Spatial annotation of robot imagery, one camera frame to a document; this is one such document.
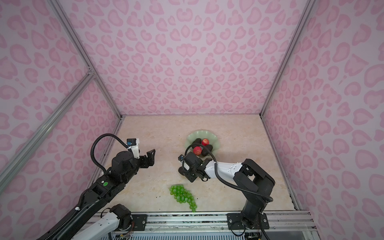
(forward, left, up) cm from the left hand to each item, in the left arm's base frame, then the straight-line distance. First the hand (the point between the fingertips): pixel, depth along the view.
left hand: (147, 148), depth 74 cm
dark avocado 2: (+9, -29, -20) cm, 36 cm away
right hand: (-4, -19, -21) cm, 29 cm away
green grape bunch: (-17, -16, -19) cm, 31 cm away
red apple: (+16, -30, -20) cm, 39 cm away
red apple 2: (+9, -25, -19) cm, 33 cm away
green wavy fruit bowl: (+22, -28, -20) cm, 41 cm away
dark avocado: (+17, -25, -20) cm, 36 cm away
